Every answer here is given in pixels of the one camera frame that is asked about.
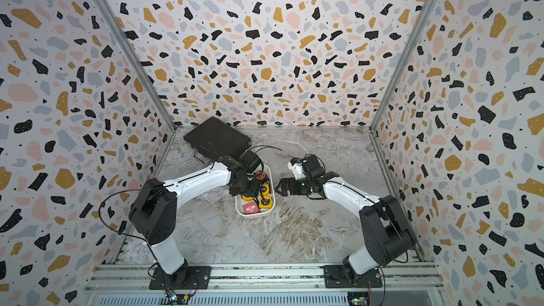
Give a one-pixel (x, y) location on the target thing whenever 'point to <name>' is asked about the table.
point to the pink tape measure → (251, 208)
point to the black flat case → (219, 138)
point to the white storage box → (266, 176)
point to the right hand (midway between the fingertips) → (285, 189)
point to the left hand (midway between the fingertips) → (253, 191)
